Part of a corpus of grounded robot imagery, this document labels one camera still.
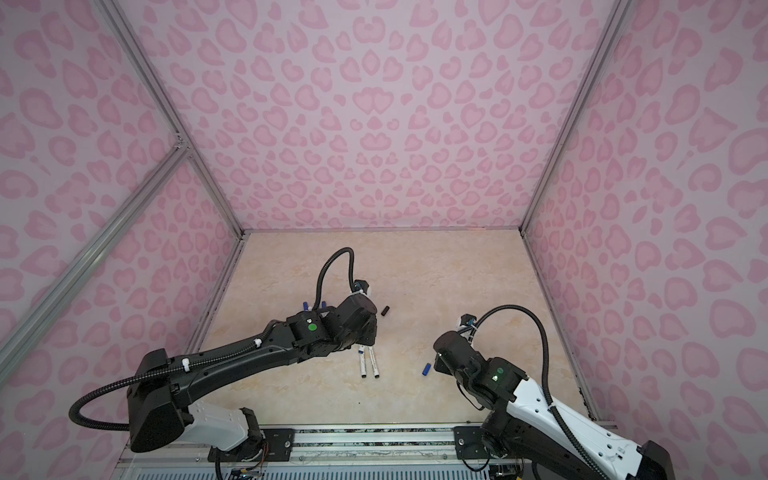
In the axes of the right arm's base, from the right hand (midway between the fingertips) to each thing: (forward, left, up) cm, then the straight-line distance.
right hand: (440, 352), depth 78 cm
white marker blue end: (+19, +36, -10) cm, 42 cm away
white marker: (+1, +18, -9) cm, 20 cm away
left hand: (+6, +16, +7) cm, 19 cm away
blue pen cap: (-1, +3, -10) cm, 11 cm away
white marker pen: (+19, +42, -9) cm, 47 cm away
